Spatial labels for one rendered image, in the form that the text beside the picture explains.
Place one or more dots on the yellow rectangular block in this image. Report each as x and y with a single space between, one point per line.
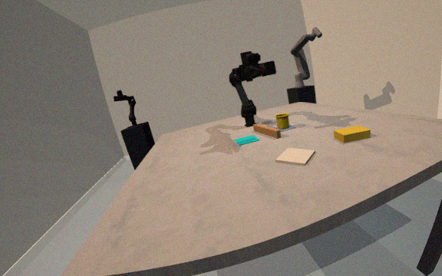
352 133

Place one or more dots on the beige flat square pad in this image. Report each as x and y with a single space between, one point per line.
295 156

